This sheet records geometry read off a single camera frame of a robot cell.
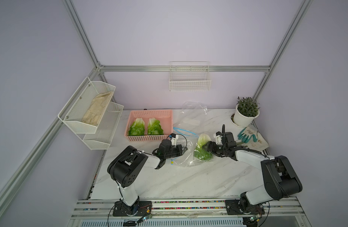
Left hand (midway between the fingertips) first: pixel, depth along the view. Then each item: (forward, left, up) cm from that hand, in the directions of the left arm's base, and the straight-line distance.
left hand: (187, 150), depth 90 cm
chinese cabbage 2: (+14, +34, +5) cm, 38 cm away
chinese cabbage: (-3, -8, 0) cm, 8 cm away
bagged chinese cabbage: (+15, +23, +5) cm, 28 cm away
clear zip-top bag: (+16, -1, -2) cm, 16 cm away
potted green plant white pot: (+26, -43, +11) cm, 51 cm away
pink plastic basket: (+33, +17, -4) cm, 37 cm away
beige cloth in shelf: (+11, +53, +25) cm, 59 cm away
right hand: (+1, -13, -2) cm, 13 cm away
